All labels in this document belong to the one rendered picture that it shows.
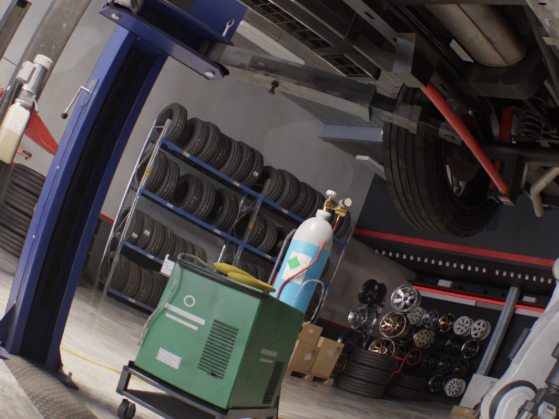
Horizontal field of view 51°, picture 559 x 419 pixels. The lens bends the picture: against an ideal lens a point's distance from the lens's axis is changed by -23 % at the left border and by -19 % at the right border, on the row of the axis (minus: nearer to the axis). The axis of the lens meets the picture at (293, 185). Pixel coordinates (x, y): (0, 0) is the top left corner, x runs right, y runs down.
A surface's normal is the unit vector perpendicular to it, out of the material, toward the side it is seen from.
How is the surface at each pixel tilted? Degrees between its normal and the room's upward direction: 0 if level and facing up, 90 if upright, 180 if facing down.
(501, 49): 157
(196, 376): 90
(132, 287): 103
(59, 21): 90
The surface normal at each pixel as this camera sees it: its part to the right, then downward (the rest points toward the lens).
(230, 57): -0.12, -0.26
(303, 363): 0.76, 0.16
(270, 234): 0.71, -0.11
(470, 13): -0.07, 0.87
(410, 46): -0.73, -0.21
